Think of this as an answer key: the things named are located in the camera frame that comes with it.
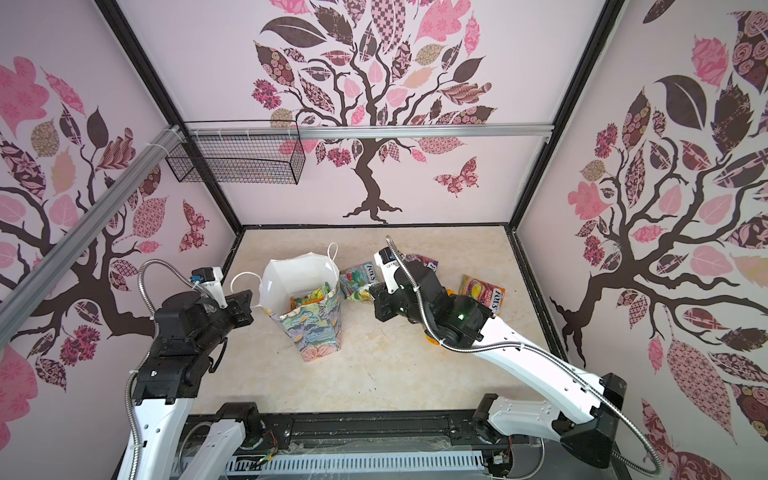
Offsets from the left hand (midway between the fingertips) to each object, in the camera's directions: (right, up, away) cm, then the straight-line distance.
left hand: (253, 297), depth 70 cm
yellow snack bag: (+46, -16, +17) cm, 51 cm away
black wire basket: (-7, +44, +25) cm, 51 cm away
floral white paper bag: (+4, -3, +24) cm, 24 cm away
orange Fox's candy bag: (+64, -2, +27) cm, 69 cm away
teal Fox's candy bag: (+21, +2, +30) cm, 37 cm away
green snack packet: (+27, +1, -1) cm, 27 cm away
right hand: (+29, +3, -3) cm, 29 cm away
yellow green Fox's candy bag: (+11, -2, +19) cm, 22 cm away
